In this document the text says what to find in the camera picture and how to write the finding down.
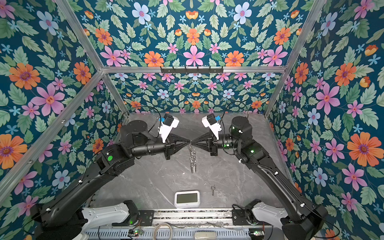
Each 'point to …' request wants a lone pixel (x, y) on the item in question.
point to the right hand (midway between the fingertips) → (194, 142)
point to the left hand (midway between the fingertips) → (190, 141)
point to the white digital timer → (187, 199)
